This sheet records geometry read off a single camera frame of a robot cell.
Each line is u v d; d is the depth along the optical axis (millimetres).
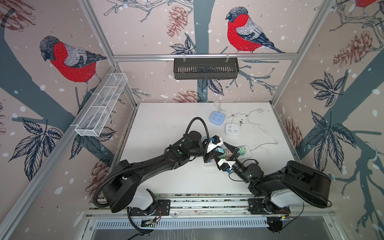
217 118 1074
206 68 1037
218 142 643
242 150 864
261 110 1141
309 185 439
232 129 1033
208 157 656
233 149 705
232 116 1106
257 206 731
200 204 762
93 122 713
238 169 671
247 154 902
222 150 738
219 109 1173
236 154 733
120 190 416
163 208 731
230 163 651
